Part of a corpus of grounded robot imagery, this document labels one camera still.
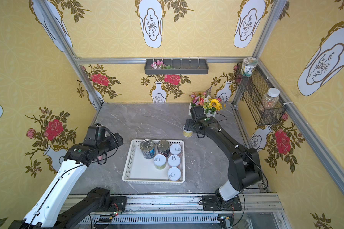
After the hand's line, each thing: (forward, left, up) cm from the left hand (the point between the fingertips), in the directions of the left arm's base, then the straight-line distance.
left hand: (109, 141), depth 77 cm
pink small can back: (-7, -35, -13) cm, 38 cm away
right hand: (+13, -50, -4) cm, 51 cm away
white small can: (-6, -26, -13) cm, 30 cm away
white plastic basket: (-9, -13, -19) cm, 25 cm away
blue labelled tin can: (0, -19, -8) cm, 21 cm away
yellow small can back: (+13, -44, -15) cm, 48 cm away
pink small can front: (+1, -36, -13) cm, 38 cm away
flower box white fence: (+24, -60, +1) cm, 64 cm away
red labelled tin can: (-1, -29, -9) cm, 30 cm away
